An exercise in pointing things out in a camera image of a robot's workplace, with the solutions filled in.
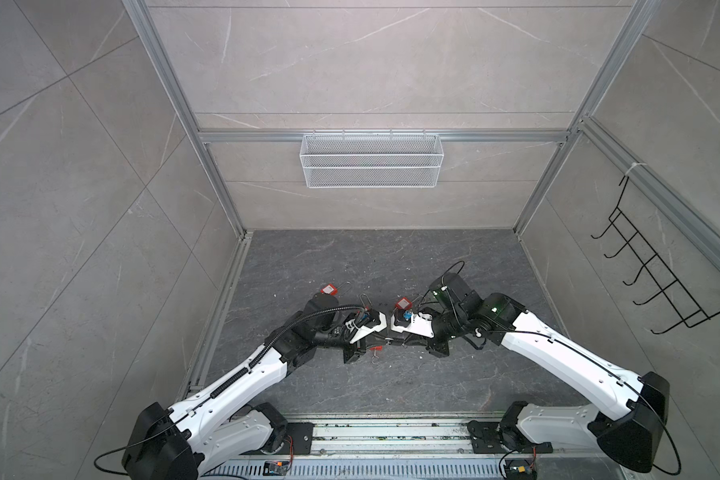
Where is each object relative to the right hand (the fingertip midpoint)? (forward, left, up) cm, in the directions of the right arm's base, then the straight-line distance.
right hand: (409, 334), depth 73 cm
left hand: (0, +7, +2) cm, 7 cm away
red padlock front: (+2, +8, -15) cm, 17 cm away
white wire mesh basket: (+58, +8, +12) cm, 60 cm away
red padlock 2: (+19, -2, -17) cm, 25 cm away
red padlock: (+24, +23, -16) cm, 37 cm away
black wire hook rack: (+2, -55, +15) cm, 57 cm away
